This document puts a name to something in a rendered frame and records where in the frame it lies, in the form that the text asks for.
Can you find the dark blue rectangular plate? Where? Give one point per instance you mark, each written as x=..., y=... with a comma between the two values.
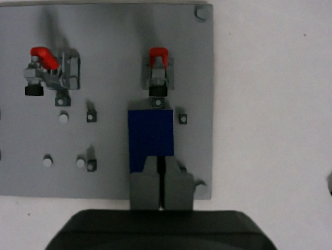
x=150, y=134

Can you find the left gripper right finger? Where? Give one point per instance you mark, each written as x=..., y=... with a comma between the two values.
x=177, y=189

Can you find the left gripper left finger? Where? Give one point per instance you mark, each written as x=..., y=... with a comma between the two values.
x=145, y=187

